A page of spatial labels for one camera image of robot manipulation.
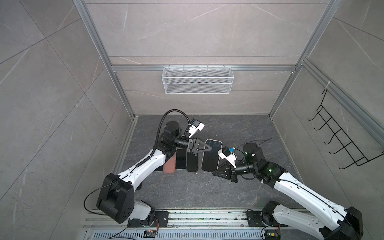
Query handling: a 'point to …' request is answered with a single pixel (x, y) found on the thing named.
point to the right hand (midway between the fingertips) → (214, 171)
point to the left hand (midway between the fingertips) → (210, 147)
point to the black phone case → (192, 162)
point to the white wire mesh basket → (198, 80)
